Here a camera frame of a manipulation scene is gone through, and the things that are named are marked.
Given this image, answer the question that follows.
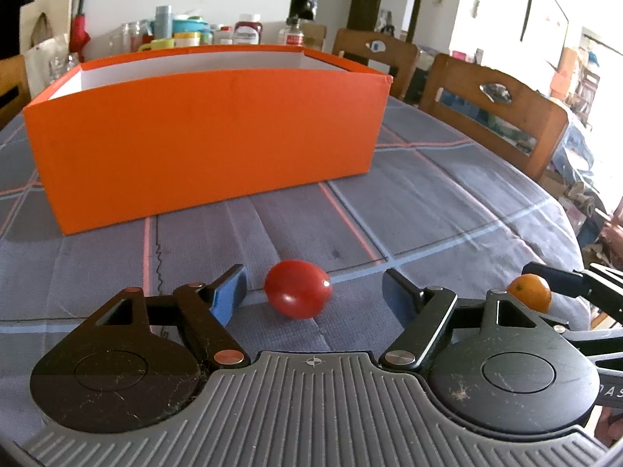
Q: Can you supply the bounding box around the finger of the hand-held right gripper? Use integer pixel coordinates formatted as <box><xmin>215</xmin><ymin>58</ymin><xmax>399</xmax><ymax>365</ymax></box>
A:
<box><xmin>555</xmin><ymin>325</ymin><xmax>623</xmax><ymax>367</ymax></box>
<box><xmin>522</xmin><ymin>262</ymin><xmax>593</xmax><ymax>298</ymax></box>

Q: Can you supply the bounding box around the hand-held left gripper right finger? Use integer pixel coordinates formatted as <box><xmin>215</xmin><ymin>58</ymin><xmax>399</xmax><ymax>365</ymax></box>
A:
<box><xmin>378</xmin><ymin>267</ymin><xmax>570</xmax><ymax>370</ymax></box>

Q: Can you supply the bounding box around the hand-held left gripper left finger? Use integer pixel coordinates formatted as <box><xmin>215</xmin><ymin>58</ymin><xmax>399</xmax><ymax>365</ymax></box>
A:
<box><xmin>85</xmin><ymin>263</ymin><xmax>251</xmax><ymax>369</ymax></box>

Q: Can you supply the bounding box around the small mandarin orange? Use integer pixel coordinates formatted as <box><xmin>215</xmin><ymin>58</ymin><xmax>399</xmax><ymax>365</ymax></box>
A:
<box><xmin>506</xmin><ymin>274</ymin><xmax>553</xmax><ymax>314</ymax></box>

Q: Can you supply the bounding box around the oval red tomato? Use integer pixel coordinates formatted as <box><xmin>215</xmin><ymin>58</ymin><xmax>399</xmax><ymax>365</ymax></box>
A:
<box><xmin>264</xmin><ymin>260</ymin><xmax>334</xmax><ymax>320</ymax></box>

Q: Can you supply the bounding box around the orange cardboard box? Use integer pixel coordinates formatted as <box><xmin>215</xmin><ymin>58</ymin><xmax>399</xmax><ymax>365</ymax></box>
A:
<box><xmin>23</xmin><ymin>44</ymin><xmax>394</xmax><ymax>235</ymax></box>

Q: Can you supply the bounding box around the person's right hand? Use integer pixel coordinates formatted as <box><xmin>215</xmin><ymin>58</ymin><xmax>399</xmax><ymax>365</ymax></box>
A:
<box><xmin>596</xmin><ymin>406</ymin><xmax>623</xmax><ymax>448</ymax></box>

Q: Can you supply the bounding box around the blue plaid tablecloth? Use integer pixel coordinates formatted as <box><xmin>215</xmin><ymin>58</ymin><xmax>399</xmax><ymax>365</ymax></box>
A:
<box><xmin>0</xmin><ymin>92</ymin><xmax>592</xmax><ymax>429</ymax></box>

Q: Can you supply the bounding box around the wooden chair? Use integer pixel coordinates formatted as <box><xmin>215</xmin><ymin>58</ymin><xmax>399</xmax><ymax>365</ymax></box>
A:
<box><xmin>0</xmin><ymin>53</ymin><xmax>32</xmax><ymax>130</ymax></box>
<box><xmin>332</xmin><ymin>28</ymin><xmax>419</xmax><ymax>101</ymax></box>
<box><xmin>419</xmin><ymin>53</ymin><xmax>570</xmax><ymax>181</ymax></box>

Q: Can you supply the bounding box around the brown jar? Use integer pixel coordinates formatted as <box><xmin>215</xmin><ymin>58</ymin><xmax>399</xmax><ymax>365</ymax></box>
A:
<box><xmin>232</xmin><ymin>14</ymin><xmax>264</xmax><ymax>46</ymax></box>

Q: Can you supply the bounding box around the black framed board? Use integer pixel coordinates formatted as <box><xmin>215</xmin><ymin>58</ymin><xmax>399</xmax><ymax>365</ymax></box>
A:
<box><xmin>520</xmin><ymin>0</ymin><xmax>570</xmax><ymax>70</ymax></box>

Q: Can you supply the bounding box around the clear bottle red label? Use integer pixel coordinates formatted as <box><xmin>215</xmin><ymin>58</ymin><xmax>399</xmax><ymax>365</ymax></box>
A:
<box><xmin>278</xmin><ymin>17</ymin><xmax>305</xmax><ymax>50</ymax></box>

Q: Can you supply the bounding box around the teal bowl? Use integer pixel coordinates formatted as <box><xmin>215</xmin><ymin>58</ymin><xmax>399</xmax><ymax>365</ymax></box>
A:
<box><xmin>172</xmin><ymin>16</ymin><xmax>208</xmax><ymax>35</ymax></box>

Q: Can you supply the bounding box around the glass jar with red contents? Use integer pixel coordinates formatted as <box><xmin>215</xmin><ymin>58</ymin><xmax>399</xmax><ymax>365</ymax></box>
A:
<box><xmin>121</xmin><ymin>22</ymin><xmax>147</xmax><ymax>53</ymax></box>

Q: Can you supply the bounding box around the grey tall bottle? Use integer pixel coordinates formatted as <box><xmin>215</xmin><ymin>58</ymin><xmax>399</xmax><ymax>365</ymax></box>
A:
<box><xmin>155</xmin><ymin>5</ymin><xmax>173</xmax><ymax>40</ymax></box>

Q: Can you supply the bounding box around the clear glass jar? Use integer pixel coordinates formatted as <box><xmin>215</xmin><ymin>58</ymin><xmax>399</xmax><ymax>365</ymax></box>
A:
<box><xmin>49</xmin><ymin>53</ymin><xmax>81</xmax><ymax>77</ymax></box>

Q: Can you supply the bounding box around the white paper bag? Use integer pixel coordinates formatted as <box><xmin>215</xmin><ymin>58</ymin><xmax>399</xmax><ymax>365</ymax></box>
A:
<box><xmin>24</xmin><ymin>34</ymin><xmax>69</xmax><ymax>99</ymax></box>

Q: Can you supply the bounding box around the red umbrella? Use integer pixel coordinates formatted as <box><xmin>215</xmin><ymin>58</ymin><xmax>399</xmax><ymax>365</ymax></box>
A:
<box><xmin>68</xmin><ymin>0</ymin><xmax>91</xmax><ymax>55</ymax></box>

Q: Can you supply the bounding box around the beige printed paper bag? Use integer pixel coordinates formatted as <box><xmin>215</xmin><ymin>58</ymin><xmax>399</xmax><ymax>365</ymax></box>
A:
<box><xmin>19</xmin><ymin>0</ymin><xmax>74</xmax><ymax>54</ymax></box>

